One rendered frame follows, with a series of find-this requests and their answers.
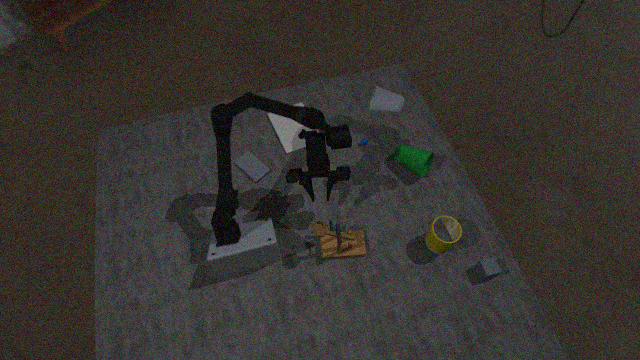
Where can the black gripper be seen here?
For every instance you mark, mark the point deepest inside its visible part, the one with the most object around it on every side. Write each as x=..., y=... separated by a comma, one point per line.
x=317, y=167

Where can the yellow cup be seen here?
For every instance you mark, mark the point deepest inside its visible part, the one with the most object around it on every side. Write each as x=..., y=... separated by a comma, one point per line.
x=443, y=234

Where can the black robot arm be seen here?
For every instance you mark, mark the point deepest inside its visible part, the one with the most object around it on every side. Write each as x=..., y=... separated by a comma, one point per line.
x=226, y=230

